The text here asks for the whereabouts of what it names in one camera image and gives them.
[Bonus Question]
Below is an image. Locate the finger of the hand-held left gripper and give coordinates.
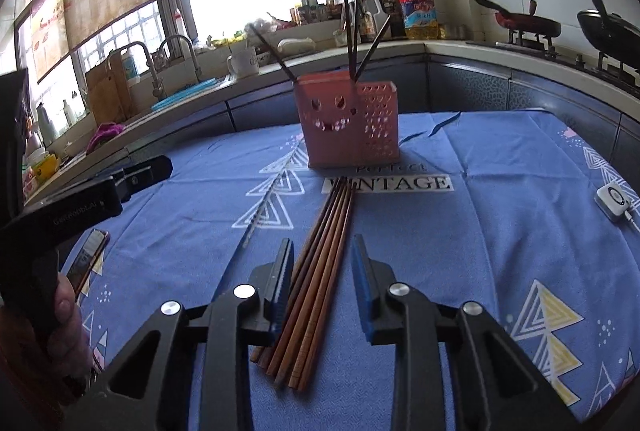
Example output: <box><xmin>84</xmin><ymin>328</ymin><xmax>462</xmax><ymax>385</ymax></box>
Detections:
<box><xmin>111</xmin><ymin>155</ymin><xmax>174</xmax><ymax>203</ymax></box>

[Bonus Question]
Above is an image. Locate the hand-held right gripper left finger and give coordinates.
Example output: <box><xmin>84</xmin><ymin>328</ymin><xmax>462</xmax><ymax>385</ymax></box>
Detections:
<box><xmin>87</xmin><ymin>238</ymin><xmax>297</xmax><ymax>431</ymax></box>

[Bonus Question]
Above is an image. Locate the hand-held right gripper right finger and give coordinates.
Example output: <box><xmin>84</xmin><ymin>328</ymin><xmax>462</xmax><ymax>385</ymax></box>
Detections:
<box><xmin>350</xmin><ymin>233</ymin><xmax>583</xmax><ymax>431</ymax></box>

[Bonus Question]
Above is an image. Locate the bunch of wooden chopsticks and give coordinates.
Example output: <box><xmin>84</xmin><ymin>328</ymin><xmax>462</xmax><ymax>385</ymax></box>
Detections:
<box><xmin>249</xmin><ymin>177</ymin><xmax>357</xmax><ymax>392</ymax></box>

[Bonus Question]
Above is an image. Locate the thin grey metal stick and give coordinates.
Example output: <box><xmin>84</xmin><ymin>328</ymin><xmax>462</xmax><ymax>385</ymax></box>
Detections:
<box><xmin>243</xmin><ymin>191</ymin><xmax>275</xmax><ymax>248</ymax></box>

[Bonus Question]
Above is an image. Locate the pink utensil holder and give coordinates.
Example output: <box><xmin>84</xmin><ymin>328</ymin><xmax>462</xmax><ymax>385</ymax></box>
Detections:
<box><xmin>293</xmin><ymin>78</ymin><xmax>401</xmax><ymax>169</ymax></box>

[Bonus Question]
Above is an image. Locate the dark brown chopstick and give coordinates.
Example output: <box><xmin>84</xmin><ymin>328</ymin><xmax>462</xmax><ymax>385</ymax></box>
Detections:
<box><xmin>351</xmin><ymin>0</ymin><xmax>362</xmax><ymax>79</ymax></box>
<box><xmin>246</xmin><ymin>22</ymin><xmax>298</xmax><ymax>84</ymax></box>
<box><xmin>356</xmin><ymin>16</ymin><xmax>392</xmax><ymax>81</ymax></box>

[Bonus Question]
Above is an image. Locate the person's left forearm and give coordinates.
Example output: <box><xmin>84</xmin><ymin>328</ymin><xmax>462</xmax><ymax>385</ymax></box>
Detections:
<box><xmin>0</xmin><ymin>296</ymin><xmax>76</xmax><ymax>431</ymax></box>

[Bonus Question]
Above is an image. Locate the person's left hand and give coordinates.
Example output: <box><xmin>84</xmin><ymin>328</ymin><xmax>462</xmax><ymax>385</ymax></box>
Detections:
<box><xmin>49</xmin><ymin>273</ymin><xmax>97</xmax><ymax>398</ymax></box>

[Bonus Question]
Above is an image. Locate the pink rag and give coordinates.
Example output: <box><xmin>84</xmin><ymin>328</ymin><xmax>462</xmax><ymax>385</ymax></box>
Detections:
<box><xmin>86</xmin><ymin>122</ymin><xmax>127</xmax><ymax>153</ymax></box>

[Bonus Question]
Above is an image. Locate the blue plastic basin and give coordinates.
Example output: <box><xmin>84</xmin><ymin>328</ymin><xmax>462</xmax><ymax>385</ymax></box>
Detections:
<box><xmin>151</xmin><ymin>77</ymin><xmax>223</xmax><ymax>112</ymax></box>

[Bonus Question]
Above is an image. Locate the wooden cutting board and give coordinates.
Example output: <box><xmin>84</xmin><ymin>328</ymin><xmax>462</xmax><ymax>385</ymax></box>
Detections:
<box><xmin>85</xmin><ymin>51</ymin><xmax>133</xmax><ymax>126</ymax></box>

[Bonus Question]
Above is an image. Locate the blue printed tablecloth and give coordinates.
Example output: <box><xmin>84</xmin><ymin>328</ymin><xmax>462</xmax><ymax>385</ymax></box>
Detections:
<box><xmin>70</xmin><ymin>108</ymin><xmax>640</xmax><ymax>431</ymax></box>

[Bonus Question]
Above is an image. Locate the angular steel faucet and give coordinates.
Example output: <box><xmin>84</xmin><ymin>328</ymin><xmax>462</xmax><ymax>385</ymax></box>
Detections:
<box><xmin>107</xmin><ymin>41</ymin><xmax>166</xmax><ymax>99</ymax></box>

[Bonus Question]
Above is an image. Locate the curved steel faucet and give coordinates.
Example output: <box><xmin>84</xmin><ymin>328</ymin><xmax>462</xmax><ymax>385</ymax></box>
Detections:
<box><xmin>157</xmin><ymin>34</ymin><xmax>203</xmax><ymax>82</ymax></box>

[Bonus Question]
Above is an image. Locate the white mug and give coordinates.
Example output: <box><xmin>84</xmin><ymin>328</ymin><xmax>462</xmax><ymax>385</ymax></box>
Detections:
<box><xmin>227</xmin><ymin>48</ymin><xmax>261</xmax><ymax>79</ymax></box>

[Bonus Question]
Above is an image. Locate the white gourd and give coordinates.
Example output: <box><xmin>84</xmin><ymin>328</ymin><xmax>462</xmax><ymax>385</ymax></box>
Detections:
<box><xmin>276</xmin><ymin>37</ymin><xmax>317</xmax><ymax>55</ymax></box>

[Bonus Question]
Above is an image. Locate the dark base cabinet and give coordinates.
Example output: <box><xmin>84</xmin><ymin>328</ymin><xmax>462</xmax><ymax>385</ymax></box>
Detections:
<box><xmin>125</xmin><ymin>54</ymin><xmax>640</xmax><ymax>152</ymax></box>

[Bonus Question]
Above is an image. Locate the row of spice jars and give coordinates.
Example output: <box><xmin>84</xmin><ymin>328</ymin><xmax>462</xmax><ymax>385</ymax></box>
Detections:
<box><xmin>292</xmin><ymin>1</ymin><xmax>331</xmax><ymax>24</ymax></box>

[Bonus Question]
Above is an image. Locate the small white square device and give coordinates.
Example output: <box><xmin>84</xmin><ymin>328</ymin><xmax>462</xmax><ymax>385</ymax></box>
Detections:
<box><xmin>595</xmin><ymin>184</ymin><xmax>629</xmax><ymax>222</ymax></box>

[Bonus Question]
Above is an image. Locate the white plastic jug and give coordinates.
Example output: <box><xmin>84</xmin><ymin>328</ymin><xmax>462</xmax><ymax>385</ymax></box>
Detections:
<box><xmin>361</xmin><ymin>0</ymin><xmax>391</xmax><ymax>37</ymax></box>

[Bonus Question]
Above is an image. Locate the dark kitchen rack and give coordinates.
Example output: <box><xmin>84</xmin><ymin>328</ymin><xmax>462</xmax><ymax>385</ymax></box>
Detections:
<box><xmin>345</xmin><ymin>0</ymin><xmax>406</xmax><ymax>39</ymax></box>

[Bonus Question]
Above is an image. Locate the yellow cooking oil bottle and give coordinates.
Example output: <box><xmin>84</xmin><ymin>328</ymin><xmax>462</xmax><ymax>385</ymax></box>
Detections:
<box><xmin>399</xmin><ymin>0</ymin><xmax>440</xmax><ymax>41</ymax></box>

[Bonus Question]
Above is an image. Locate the black red frying pan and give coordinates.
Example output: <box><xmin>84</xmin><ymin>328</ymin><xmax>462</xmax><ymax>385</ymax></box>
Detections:
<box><xmin>475</xmin><ymin>0</ymin><xmax>562</xmax><ymax>43</ymax></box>

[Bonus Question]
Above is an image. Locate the black wok with lid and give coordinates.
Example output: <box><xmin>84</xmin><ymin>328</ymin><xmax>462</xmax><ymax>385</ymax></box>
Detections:
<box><xmin>576</xmin><ymin>0</ymin><xmax>640</xmax><ymax>57</ymax></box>

